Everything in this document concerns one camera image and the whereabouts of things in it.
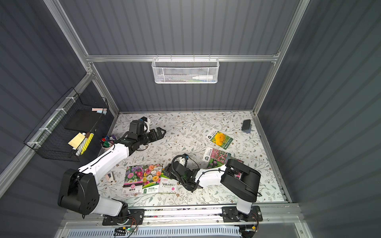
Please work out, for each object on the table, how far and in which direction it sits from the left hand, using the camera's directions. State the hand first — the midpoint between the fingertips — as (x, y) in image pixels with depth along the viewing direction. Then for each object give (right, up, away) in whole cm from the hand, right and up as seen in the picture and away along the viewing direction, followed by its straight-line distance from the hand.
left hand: (161, 134), depth 85 cm
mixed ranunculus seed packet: (-6, -24, +2) cm, 25 cm away
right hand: (+4, -23, -2) cm, 23 cm away
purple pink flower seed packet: (-17, -27, +1) cm, 32 cm away
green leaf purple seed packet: (+32, -18, +8) cm, 38 cm away
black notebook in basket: (-40, +8, -7) cm, 42 cm away
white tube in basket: (+25, +36, +8) cm, 44 cm away
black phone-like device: (+58, +5, +23) cm, 63 cm away
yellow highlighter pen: (-32, -4, -15) cm, 36 cm away
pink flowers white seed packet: (+29, -12, +12) cm, 34 cm away
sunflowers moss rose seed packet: (+4, -29, -2) cm, 30 cm away
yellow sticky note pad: (-37, -3, -17) cm, 40 cm away
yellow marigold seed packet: (+37, -4, +20) cm, 42 cm away
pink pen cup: (-33, -7, +2) cm, 34 cm away
